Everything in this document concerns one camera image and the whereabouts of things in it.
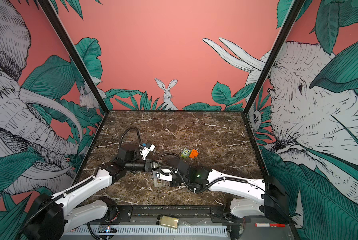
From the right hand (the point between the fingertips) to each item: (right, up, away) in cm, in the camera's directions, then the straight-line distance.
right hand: (162, 170), depth 72 cm
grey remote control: (-3, -6, 0) cm, 6 cm away
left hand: (-1, +2, +2) cm, 3 cm away
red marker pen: (+52, -26, -1) cm, 59 cm away
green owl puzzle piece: (+11, +3, +23) cm, 26 cm away
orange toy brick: (+17, +4, +23) cm, 29 cm away
